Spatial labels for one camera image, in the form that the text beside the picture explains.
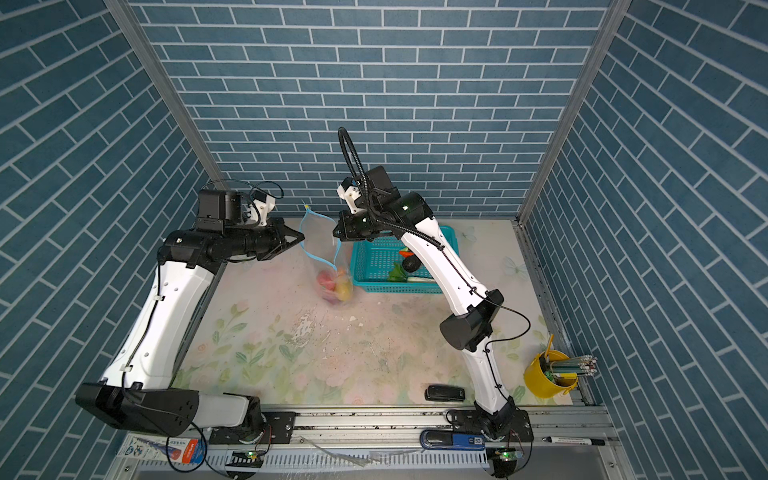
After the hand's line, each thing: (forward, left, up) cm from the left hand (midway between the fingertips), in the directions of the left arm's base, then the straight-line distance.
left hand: (305, 234), depth 70 cm
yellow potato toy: (-2, -7, -22) cm, 23 cm away
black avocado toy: (+13, -27, -30) cm, 43 cm away
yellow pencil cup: (-26, -60, -24) cm, 69 cm away
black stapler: (-27, -36, -33) cm, 56 cm away
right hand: (+3, -5, -1) cm, 6 cm away
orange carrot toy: (+19, -26, -32) cm, 46 cm away
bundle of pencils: (-26, -65, -17) cm, 72 cm away
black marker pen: (-39, -65, -33) cm, 83 cm away
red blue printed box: (-38, +33, -34) cm, 60 cm away
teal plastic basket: (+18, -13, -35) cm, 42 cm away
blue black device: (-37, -34, -35) cm, 62 cm away
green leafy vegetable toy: (+10, -23, -31) cm, 39 cm away
